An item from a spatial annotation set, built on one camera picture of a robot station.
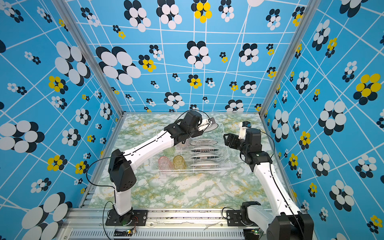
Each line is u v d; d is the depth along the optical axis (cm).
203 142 94
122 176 54
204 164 90
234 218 72
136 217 73
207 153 87
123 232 72
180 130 60
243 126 70
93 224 73
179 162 88
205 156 94
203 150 96
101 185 48
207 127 69
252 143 58
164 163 84
